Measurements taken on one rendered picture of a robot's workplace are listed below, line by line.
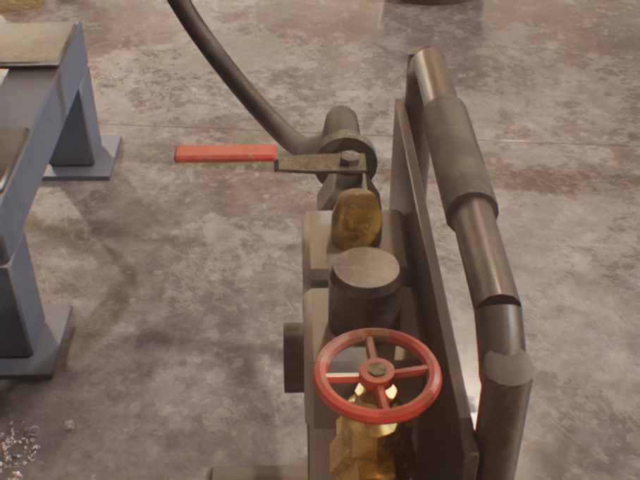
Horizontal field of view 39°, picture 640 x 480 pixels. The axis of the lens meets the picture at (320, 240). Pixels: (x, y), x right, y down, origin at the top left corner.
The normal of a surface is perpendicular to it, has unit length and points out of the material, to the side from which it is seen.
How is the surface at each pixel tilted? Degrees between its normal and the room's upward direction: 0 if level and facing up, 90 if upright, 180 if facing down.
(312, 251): 0
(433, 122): 51
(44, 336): 0
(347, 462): 70
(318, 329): 0
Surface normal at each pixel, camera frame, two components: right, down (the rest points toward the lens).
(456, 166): -0.43, -0.72
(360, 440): -0.36, 0.56
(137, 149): 0.00, -0.80
